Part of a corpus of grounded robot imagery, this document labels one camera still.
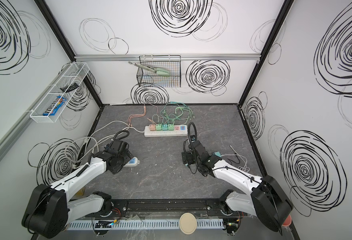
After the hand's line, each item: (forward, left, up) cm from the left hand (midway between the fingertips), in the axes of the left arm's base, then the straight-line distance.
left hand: (127, 159), depth 88 cm
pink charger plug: (+21, -12, +3) cm, 25 cm away
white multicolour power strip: (+22, -30, -1) cm, 37 cm away
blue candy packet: (+13, +28, +32) cm, 45 cm away
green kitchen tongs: (+45, -16, +31) cm, 57 cm away
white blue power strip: (-2, -3, 0) cm, 4 cm away
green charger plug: (+22, -24, +4) cm, 33 cm away
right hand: (+4, -36, +4) cm, 37 cm away
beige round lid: (-30, -36, +4) cm, 47 cm away
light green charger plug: (+22, -16, +3) cm, 28 cm away
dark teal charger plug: (+6, -54, -1) cm, 55 cm away
